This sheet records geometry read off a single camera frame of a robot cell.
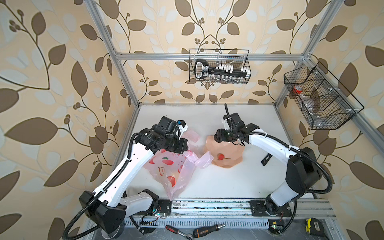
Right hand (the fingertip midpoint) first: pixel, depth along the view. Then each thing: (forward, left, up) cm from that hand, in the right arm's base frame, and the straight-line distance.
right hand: (219, 137), depth 87 cm
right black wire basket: (+6, -52, +21) cm, 56 cm away
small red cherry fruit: (-8, -1, -10) cm, 13 cm away
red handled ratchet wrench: (-43, +24, -11) cm, 50 cm away
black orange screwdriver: (-43, +14, -9) cm, 46 cm away
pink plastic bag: (-19, +26, 0) cm, 32 cm away
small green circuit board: (-43, -24, -15) cm, 51 cm away
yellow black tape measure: (-43, -39, -9) cm, 59 cm away
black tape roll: (-43, +50, -8) cm, 66 cm away
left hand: (-12, +17, +11) cm, 24 cm away
